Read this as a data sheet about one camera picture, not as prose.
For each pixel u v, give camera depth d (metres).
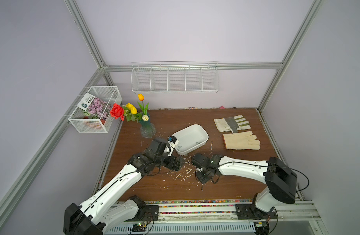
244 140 1.00
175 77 0.99
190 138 1.02
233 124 1.12
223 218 0.73
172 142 0.67
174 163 0.66
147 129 0.99
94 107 0.73
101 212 0.40
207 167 0.62
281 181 0.43
